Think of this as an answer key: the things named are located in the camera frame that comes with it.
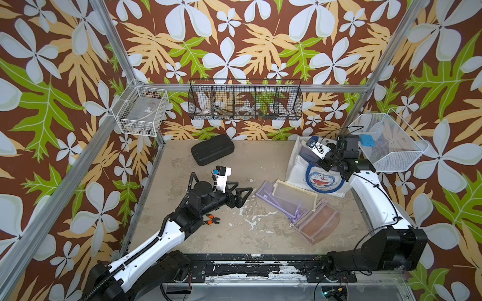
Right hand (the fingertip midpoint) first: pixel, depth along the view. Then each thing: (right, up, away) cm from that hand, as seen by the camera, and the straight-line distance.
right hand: (321, 149), depth 82 cm
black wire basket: (-33, +28, +16) cm, 46 cm away
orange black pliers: (-49, -33, +6) cm, 60 cm away
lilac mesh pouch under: (-4, -2, +6) cm, 8 cm away
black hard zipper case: (-55, +1, +26) cm, 60 cm away
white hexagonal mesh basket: (+31, +1, -3) cm, 31 cm away
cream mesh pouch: (-7, -23, +16) cm, 29 cm away
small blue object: (+22, +4, +3) cm, 23 cm away
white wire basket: (-83, +18, +4) cm, 85 cm away
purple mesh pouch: (-11, -30, +9) cm, 33 cm away
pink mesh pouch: (+1, -35, +4) cm, 35 cm away
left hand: (-34, -14, -12) cm, 39 cm away
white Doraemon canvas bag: (-4, -12, +4) cm, 13 cm away
